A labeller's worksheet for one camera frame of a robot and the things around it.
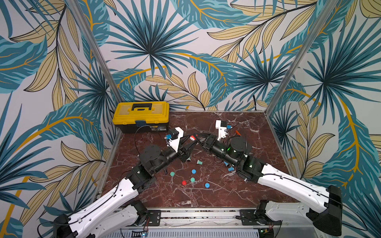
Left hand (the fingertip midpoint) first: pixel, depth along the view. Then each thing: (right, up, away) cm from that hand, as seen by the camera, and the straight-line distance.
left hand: (193, 140), depth 62 cm
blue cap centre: (+1, -21, +26) cm, 34 cm away
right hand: (0, +2, -2) cm, 3 cm away
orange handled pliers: (+32, +1, +44) cm, 55 cm away
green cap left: (-12, -22, +26) cm, 36 cm away
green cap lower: (0, -25, +24) cm, 35 cm away
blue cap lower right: (+8, -28, +22) cm, 36 cm away
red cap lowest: (-5, -26, +23) cm, 35 cm away
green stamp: (+4, -16, +30) cm, 34 cm away
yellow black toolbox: (-33, +12, +34) cm, 49 cm away
